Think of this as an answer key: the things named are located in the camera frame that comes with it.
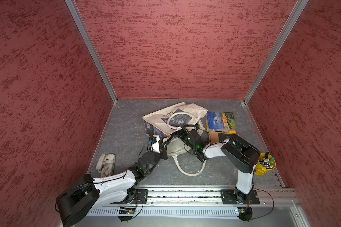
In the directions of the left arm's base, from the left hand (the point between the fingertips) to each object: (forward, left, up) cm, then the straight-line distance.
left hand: (168, 144), depth 80 cm
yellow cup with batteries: (-11, -51, +1) cm, 53 cm away
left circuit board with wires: (-31, +21, -15) cm, 41 cm away
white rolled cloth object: (-9, +37, -10) cm, 39 cm away
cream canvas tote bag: (+13, +1, +2) cm, 13 cm away
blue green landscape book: (+24, -39, -10) cm, 47 cm away
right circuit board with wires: (-32, -41, -14) cm, 54 cm away
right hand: (+12, -4, -5) cm, 14 cm away
